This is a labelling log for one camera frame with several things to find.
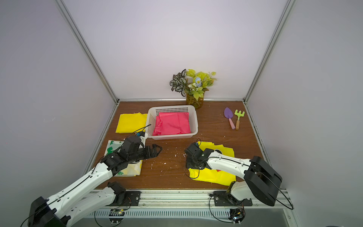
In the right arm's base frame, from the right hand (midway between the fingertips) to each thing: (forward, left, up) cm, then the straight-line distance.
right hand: (188, 161), depth 83 cm
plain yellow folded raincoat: (+31, +45, -3) cm, 55 cm away
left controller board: (-27, +37, -6) cm, 46 cm away
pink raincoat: (+26, +13, +4) cm, 29 cm away
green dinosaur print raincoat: (-6, +32, +2) cm, 33 cm away
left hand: (+3, +17, +11) cm, 20 cm away
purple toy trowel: (+41, -32, -3) cm, 51 cm away
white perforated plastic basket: (+34, +27, +6) cm, 44 cm away
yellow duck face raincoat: (-7, -13, -2) cm, 15 cm away
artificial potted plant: (+47, -2, +21) cm, 51 cm away
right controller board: (-25, -26, -5) cm, 36 cm away
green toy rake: (+40, -39, -4) cm, 56 cm away
